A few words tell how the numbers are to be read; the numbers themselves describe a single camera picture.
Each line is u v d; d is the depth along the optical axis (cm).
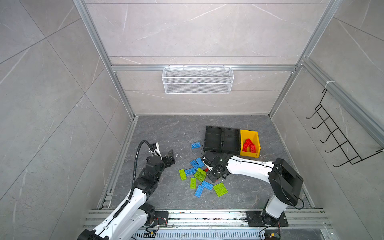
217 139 108
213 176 76
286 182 45
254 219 73
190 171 89
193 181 86
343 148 63
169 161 74
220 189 82
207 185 84
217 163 63
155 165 60
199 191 81
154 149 68
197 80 101
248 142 98
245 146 97
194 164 92
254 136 102
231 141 107
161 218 73
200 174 87
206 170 86
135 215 59
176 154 98
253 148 98
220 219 75
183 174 87
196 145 101
